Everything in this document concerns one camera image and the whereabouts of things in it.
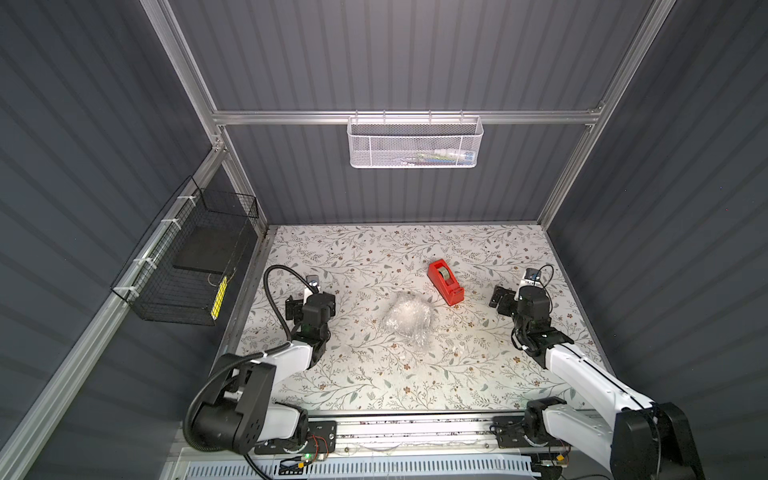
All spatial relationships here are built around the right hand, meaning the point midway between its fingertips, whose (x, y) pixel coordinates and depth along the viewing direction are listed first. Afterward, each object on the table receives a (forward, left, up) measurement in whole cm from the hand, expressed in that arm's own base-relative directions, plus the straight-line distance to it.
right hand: (517, 290), depth 86 cm
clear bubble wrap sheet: (-4, +31, -7) cm, 32 cm away
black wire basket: (-6, +88, +16) cm, 90 cm away
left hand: (-1, +61, -3) cm, 61 cm away
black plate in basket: (+2, +83, +17) cm, 84 cm away
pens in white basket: (+36, +21, +22) cm, 47 cm away
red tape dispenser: (+8, +19, -8) cm, 22 cm away
